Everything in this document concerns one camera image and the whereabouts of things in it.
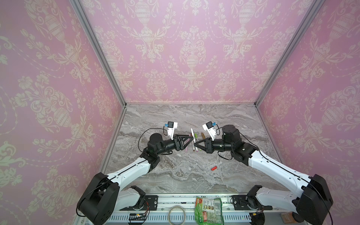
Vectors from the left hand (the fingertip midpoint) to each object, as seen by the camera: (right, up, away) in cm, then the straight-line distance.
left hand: (191, 140), depth 73 cm
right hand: (+2, -2, -1) cm, 4 cm away
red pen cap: (+15, -20, +13) cm, 28 cm away
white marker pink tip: (+1, +1, -1) cm, 2 cm away
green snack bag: (+9, -35, -2) cm, 37 cm away
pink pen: (-2, -10, +22) cm, 24 cm away
